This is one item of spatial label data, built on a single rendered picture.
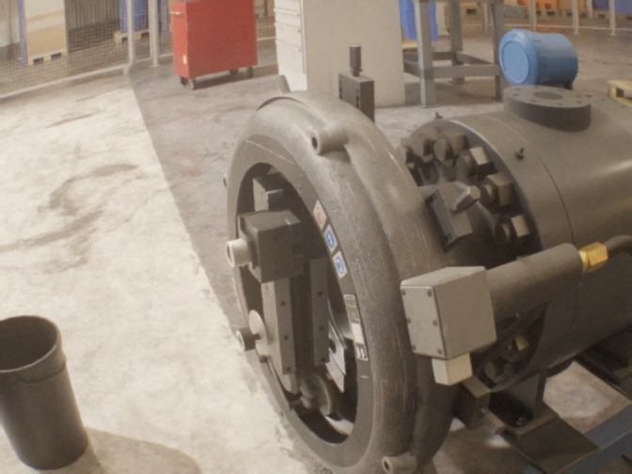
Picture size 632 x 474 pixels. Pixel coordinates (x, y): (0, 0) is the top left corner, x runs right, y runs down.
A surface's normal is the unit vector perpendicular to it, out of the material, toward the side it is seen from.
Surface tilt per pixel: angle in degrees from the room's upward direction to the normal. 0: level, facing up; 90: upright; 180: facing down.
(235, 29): 90
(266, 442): 0
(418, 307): 90
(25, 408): 93
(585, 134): 23
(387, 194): 42
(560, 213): 53
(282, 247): 94
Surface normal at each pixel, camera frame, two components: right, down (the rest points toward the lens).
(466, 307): 0.38, -0.06
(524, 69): -0.90, 0.22
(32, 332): 0.00, 0.33
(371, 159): 0.18, -0.60
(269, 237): 0.44, 0.38
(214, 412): -0.05, -0.92
